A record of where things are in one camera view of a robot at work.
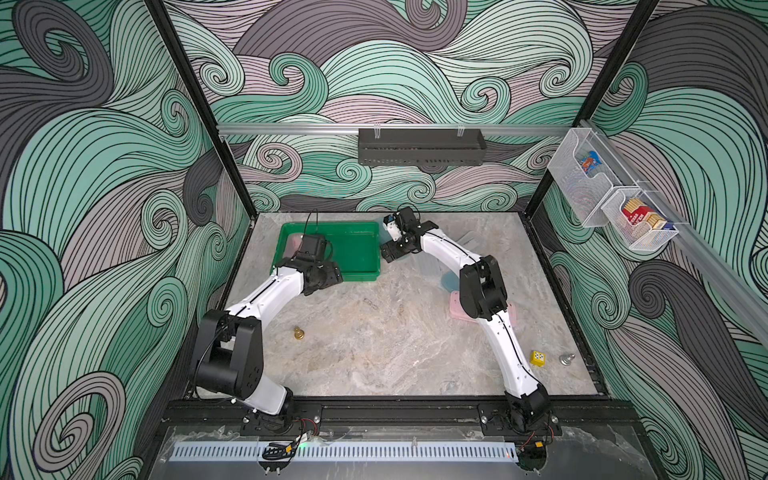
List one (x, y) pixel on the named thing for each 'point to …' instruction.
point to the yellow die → (538, 358)
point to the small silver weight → (565, 359)
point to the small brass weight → (298, 333)
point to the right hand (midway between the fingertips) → (399, 247)
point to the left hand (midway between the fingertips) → (330, 275)
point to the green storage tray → (354, 246)
